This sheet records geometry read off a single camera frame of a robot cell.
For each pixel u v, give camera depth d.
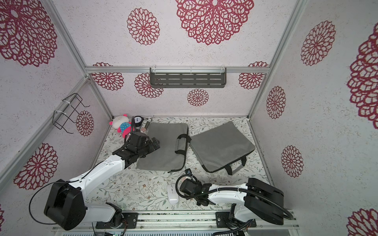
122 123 1.09
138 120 1.16
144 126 1.09
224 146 0.98
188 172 0.76
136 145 0.64
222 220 0.75
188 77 0.95
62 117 0.75
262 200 0.42
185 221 0.75
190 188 0.64
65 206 0.41
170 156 0.95
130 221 0.73
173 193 0.81
